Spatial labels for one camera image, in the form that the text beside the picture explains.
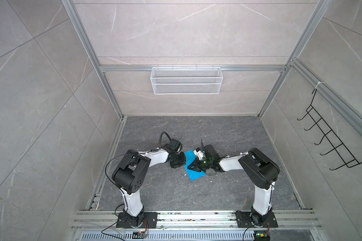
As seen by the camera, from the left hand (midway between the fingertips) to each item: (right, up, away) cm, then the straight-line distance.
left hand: (187, 160), depth 94 cm
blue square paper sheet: (+3, -7, -6) cm, 10 cm away
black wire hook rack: (+66, +17, -26) cm, 73 cm away
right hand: (0, -4, -2) cm, 4 cm away
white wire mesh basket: (0, +53, +7) cm, 53 cm away
